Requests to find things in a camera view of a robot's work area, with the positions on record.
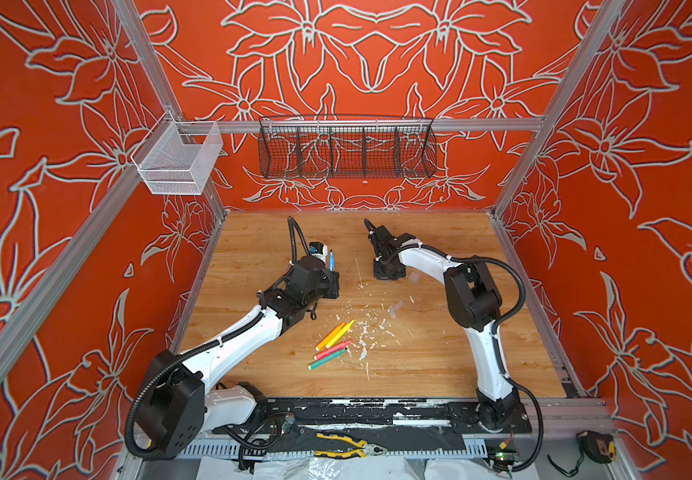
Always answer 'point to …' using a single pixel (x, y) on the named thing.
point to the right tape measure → (596, 447)
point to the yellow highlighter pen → (341, 333)
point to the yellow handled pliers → (365, 449)
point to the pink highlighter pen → (325, 353)
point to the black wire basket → (347, 147)
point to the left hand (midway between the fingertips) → (336, 272)
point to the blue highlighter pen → (331, 261)
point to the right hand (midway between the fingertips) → (379, 273)
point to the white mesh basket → (175, 156)
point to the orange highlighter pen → (321, 346)
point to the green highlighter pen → (320, 363)
